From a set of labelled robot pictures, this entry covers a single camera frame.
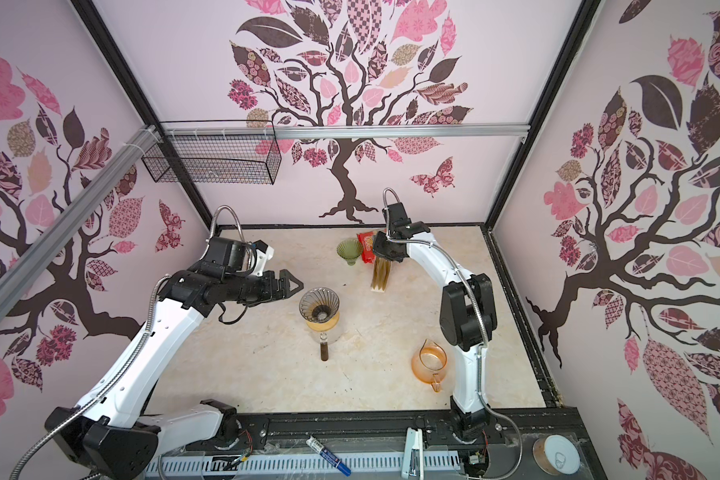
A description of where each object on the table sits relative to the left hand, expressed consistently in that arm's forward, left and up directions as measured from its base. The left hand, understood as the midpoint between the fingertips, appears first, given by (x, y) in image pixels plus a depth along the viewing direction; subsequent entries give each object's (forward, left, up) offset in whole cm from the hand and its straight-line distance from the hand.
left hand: (288, 294), depth 72 cm
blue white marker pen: (-32, -10, -22) cm, 40 cm away
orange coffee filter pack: (+21, -25, -19) cm, 38 cm away
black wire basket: (+48, +30, +10) cm, 57 cm away
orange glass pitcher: (-9, -38, -24) cm, 46 cm away
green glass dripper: (+31, -14, -19) cm, 39 cm away
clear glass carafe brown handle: (-6, -8, -14) cm, 17 cm away
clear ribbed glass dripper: (+4, -6, -11) cm, 13 cm away
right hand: (+24, -23, -9) cm, 34 cm away
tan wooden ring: (-2, -8, -13) cm, 15 cm away
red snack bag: (+34, -19, -21) cm, 44 cm away
